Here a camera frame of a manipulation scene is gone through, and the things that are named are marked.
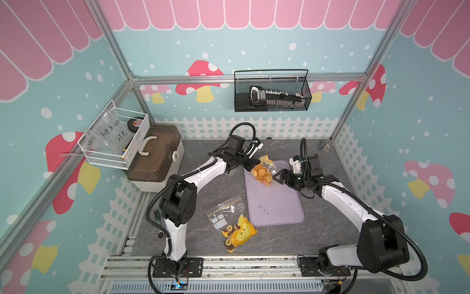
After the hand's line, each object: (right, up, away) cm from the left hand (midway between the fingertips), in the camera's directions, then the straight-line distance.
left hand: (258, 163), depth 89 cm
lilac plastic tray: (+10, -21, +2) cm, 24 cm away
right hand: (+9, -8, -3) cm, 12 cm away
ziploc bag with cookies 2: (-13, -27, -5) cm, 30 cm away
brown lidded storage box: (-49, +2, -2) cm, 49 cm away
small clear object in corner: (+46, +9, +27) cm, 54 cm away
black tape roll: (-56, +17, -9) cm, 60 cm away
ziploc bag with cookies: (+3, -5, +5) cm, 8 cm away
